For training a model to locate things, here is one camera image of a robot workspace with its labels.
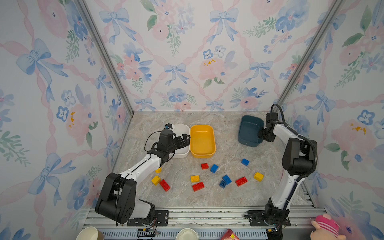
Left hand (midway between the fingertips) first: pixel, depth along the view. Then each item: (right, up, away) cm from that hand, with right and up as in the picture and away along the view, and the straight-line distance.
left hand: (185, 136), depth 87 cm
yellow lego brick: (+6, -25, 0) cm, 25 cm away
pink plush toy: (+64, -40, -20) cm, 78 cm away
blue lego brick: (+17, -19, +3) cm, 26 cm away
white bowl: (+2, -46, -14) cm, 48 cm away
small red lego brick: (+12, -19, +6) cm, 23 cm away
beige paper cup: (-39, -40, -23) cm, 60 cm away
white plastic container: (-6, +3, +25) cm, 26 cm away
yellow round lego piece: (-16, -21, +2) cm, 26 cm away
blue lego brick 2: (+37, -16, +6) cm, 41 cm away
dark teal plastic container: (+45, +6, +21) cm, 50 cm away
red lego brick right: (+32, -25, -2) cm, 41 cm away
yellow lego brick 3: (+42, -23, -1) cm, 48 cm away
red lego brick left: (-11, -27, -3) cm, 29 cm away
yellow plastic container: (+11, -6, +16) cm, 20 cm away
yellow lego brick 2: (-16, -24, -3) cm, 29 cm away
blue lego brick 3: (+24, -25, -1) cm, 34 cm away
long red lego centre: (+7, -28, -3) cm, 29 cm away
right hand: (+51, 0, +14) cm, 53 cm away
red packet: (+21, -43, -20) cm, 52 cm away
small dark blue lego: (+21, -26, -3) cm, 34 cm away
